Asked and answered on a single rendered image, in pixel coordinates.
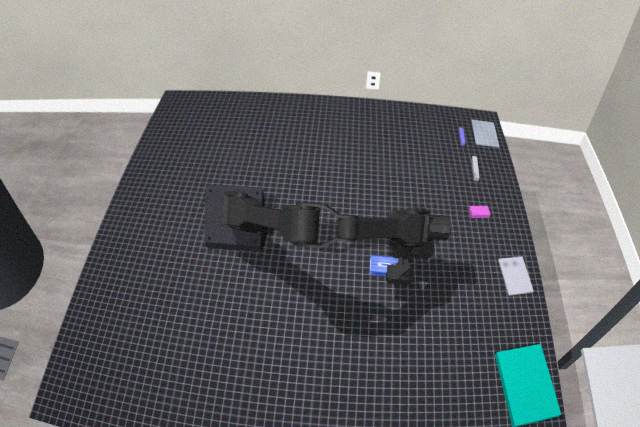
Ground black grid work mat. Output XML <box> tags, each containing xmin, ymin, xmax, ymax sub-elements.
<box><xmin>29</xmin><ymin>90</ymin><xmax>567</xmax><ymax>427</ymax></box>

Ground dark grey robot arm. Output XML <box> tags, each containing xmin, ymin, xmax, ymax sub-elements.
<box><xmin>221</xmin><ymin>190</ymin><xmax>451</xmax><ymax>260</ymax></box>

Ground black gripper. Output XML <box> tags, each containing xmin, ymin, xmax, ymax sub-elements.
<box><xmin>386</xmin><ymin>238</ymin><xmax>415</xmax><ymax>285</ymax></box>

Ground teal rectangular block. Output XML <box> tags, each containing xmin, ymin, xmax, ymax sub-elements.
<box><xmin>495</xmin><ymin>344</ymin><xmax>561</xmax><ymax>427</ymax></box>

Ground small pink flat block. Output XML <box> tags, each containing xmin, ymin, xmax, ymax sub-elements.
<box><xmin>469</xmin><ymin>206</ymin><xmax>490</xmax><ymax>218</ymax></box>

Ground blue rectangular card box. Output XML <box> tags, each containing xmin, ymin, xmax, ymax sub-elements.
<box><xmin>369</xmin><ymin>255</ymin><xmax>398</xmax><ymax>277</ymax></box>

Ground white rectangular bar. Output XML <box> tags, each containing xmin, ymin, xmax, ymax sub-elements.
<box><xmin>471</xmin><ymin>156</ymin><xmax>479</xmax><ymax>181</ymax></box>

